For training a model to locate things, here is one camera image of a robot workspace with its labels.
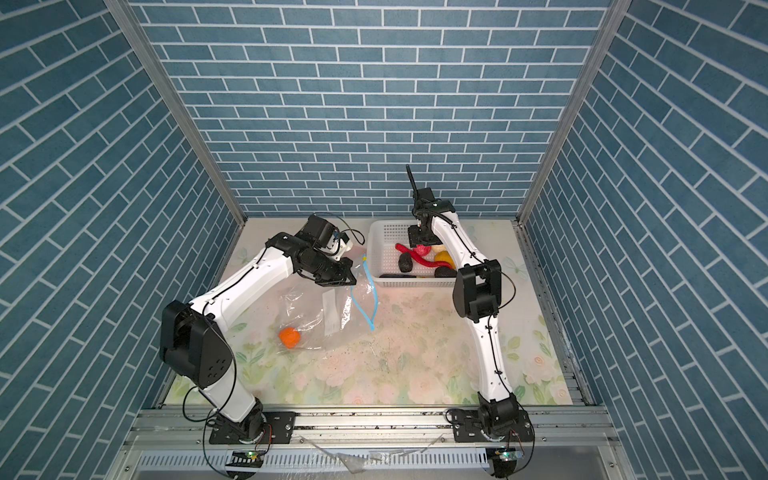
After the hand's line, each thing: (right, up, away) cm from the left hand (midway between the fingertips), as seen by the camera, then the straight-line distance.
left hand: (357, 280), depth 82 cm
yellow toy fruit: (+27, +6, +21) cm, 35 cm away
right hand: (+19, +12, +19) cm, 30 cm away
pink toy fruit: (+20, +8, +23) cm, 31 cm away
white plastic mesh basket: (+6, +5, +26) cm, 27 cm away
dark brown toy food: (+14, +4, +20) cm, 24 cm away
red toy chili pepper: (+20, +5, +24) cm, 31 cm away
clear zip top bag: (-10, -12, +8) cm, 17 cm away
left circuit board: (-26, -42, -10) cm, 50 cm away
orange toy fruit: (-20, -17, +3) cm, 26 cm away
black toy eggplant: (+27, +1, +17) cm, 32 cm away
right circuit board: (+38, -41, -11) cm, 57 cm away
